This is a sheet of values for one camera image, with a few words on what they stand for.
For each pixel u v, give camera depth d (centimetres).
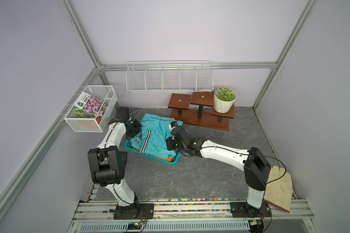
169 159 82
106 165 49
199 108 105
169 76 100
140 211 72
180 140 63
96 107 75
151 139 83
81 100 73
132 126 79
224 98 87
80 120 73
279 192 79
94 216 73
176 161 80
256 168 46
